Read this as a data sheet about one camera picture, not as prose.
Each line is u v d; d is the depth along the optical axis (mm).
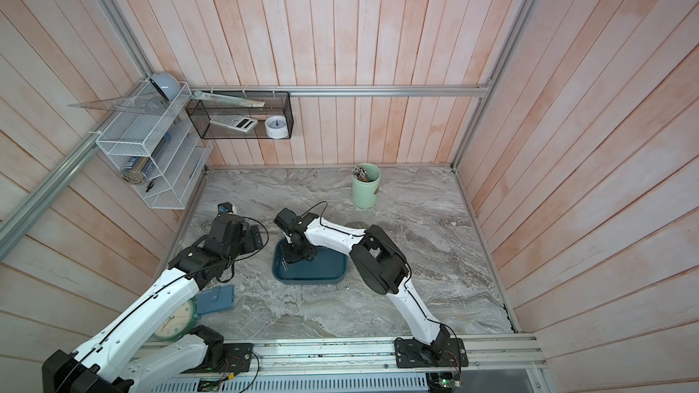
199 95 917
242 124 979
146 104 858
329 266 892
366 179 974
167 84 845
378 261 554
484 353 749
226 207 694
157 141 765
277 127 945
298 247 809
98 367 386
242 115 1010
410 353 730
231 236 600
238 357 731
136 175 763
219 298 820
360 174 952
